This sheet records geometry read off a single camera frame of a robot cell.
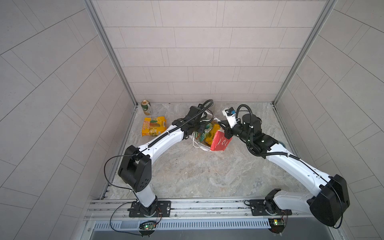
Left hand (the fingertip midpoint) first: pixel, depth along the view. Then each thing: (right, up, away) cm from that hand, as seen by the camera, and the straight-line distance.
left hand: (205, 121), depth 85 cm
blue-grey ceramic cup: (+47, -14, +4) cm, 49 cm away
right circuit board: (+32, -47, -17) cm, 60 cm away
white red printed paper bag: (+8, -11, -7) cm, 16 cm away
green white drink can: (-40, +8, +17) cm, 44 cm away
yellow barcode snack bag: (+3, -11, 0) cm, 11 cm away
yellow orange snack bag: (-33, -4, +9) cm, 34 cm away
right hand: (+6, 0, -11) cm, 12 cm away
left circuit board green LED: (-26, -45, -21) cm, 56 cm away
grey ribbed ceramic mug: (+5, +8, +21) cm, 23 cm away
